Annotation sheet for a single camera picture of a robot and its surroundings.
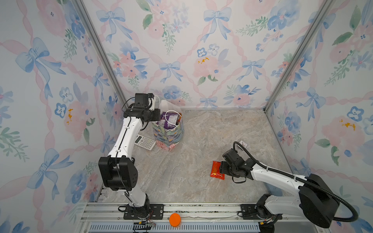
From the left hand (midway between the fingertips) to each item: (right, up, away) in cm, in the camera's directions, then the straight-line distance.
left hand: (158, 112), depth 84 cm
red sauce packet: (+34, -35, +3) cm, 49 cm away
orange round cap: (+12, -49, -21) cm, 54 cm away
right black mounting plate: (+48, -51, -10) cm, 71 cm away
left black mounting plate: (+2, -52, -11) cm, 53 cm away
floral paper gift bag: (+5, -15, 0) cm, 16 cm away
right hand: (+38, -33, +3) cm, 50 cm away
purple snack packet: (+6, -5, +4) cm, 9 cm away
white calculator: (-12, -19, +14) cm, 26 cm away
